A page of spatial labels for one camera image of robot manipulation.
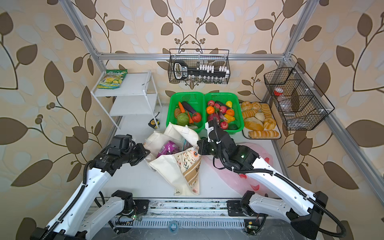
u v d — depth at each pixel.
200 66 0.81
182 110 1.12
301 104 0.73
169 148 0.80
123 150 0.60
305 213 0.38
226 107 1.13
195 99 1.20
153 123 1.05
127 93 0.83
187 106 1.15
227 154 0.49
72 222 0.40
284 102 0.69
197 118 1.03
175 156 0.63
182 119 0.99
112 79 0.85
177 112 1.08
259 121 1.04
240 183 0.85
